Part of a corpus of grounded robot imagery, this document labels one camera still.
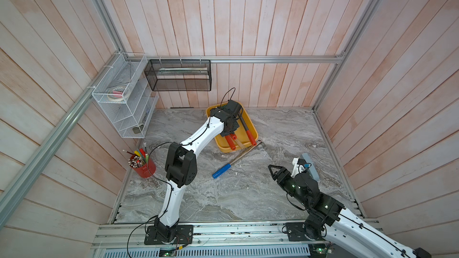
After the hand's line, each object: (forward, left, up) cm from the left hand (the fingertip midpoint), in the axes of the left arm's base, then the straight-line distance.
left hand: (232, 129), depth 93 cm
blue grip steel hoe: (-16, +3, -12) cm, 20 cm away
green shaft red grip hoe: (-5, +1, -5) cm, 7 cm away
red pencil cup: (-21, +41, +4) cm, 46 cm away
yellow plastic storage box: (-2, +6, -9) cm, 11 cm away
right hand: (-23, -16, +1) cm, 28 cm away
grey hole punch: (-19, -40, -9) cm, 45 cm away
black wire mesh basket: (+35, +32, +10) cm, 48 cm away
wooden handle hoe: (-7, -5, -5) cm, 10 cm away
